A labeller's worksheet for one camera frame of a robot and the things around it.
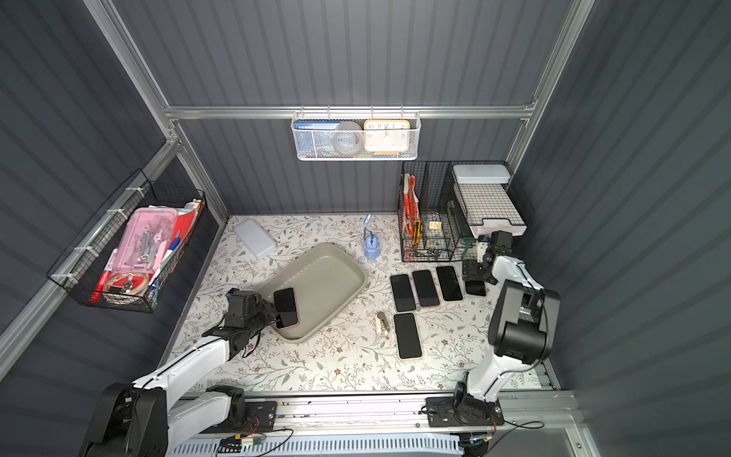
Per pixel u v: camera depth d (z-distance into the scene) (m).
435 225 1.16
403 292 0.97
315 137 0.84
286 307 0.93
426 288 0.99
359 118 0.89
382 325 0.89
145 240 0.72
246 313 0.69
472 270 0.87
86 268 0.62
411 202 1.15
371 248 1.02
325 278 1.00
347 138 0.91
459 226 0.96
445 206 1.21
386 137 0.89
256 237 1.13
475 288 0.96
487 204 0.96
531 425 0.67
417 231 1.12
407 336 0.87
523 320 0.49
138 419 0.40
